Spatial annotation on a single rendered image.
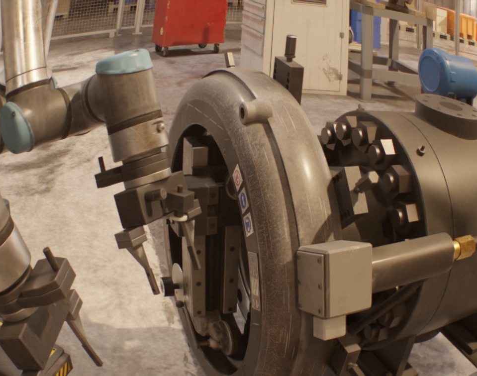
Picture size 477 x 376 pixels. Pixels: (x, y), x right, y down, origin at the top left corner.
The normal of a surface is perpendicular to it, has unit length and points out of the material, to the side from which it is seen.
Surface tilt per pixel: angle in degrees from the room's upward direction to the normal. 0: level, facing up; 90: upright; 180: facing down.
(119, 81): 75
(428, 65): 90
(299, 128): 30
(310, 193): 48
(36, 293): 97
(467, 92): 116
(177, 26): 90
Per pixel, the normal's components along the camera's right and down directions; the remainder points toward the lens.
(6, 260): 0.72, 0.03
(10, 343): -0.12, 0.47
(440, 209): 0.33, -0.21
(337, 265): 0.36, 0.00
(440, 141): 0.19, -0.72
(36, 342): 0.93, -0.26
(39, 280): -0.35, -0.84
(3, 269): 0.56, 0.16
